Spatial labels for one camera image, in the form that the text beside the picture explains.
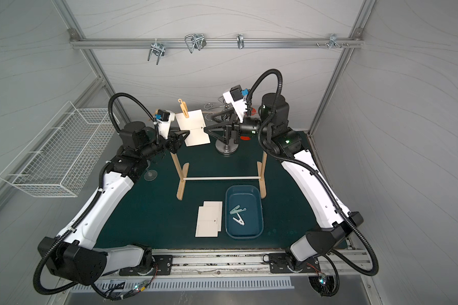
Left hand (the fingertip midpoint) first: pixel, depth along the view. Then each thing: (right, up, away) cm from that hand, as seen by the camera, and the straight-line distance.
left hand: (181, 130), depth 70 cm
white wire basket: (-44, -12, -4) cm, 46 cm away
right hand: (+12, 0, -16) cm, 20 cm away
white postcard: (+7, -41, +16) cm, 45 cm away
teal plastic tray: (+28, -39, +15) cm, 50 cm away
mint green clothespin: (+21, -36, +17) cm, 45 cm away
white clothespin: (+23, -40, +14) cm, 48 cm away
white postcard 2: (+13, -34, +21) cm, 42 cm away
